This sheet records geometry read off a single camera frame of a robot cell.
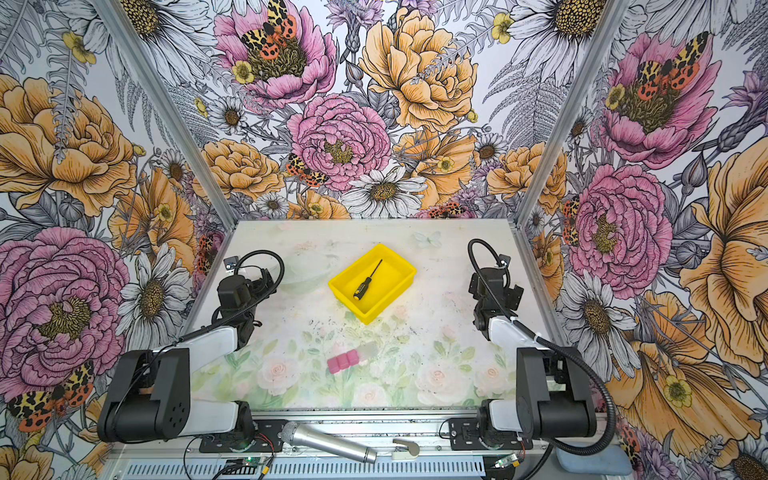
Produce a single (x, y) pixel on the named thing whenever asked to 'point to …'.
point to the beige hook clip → (408, 451)
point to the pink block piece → (343, 361)
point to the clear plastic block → (368, 351)
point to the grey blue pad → (610, 459)
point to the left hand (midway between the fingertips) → (253, 282)
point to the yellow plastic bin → (373, 284)
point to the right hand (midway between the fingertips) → (494, 285)
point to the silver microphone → (296, 434)
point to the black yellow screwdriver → (364, 286)
